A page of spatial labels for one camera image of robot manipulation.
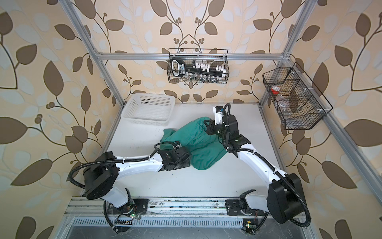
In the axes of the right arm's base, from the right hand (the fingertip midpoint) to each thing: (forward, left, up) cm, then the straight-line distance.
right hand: (205, 122), depth 80 cm
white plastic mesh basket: (+32, +41, -22) cm, 56 cm away
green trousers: (-6, -1, -20) cm, 21 cm away
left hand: (-14, +9, -19) cm, 25 cm away
